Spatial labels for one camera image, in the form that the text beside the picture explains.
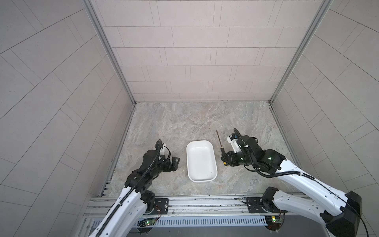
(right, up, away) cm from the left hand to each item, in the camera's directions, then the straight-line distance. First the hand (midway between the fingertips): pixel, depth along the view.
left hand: (175, 158), depth 80 cm
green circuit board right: (+49, -26, -11) cm, 57 cm away
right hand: (+25, +1, -7) cm, 26 cm away
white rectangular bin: (+14, -3, +6) cm, 16 cm away
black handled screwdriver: (+25, +6, -6) cm, 26 cm away
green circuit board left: (-11, -24, -14) cm, 30 cm away
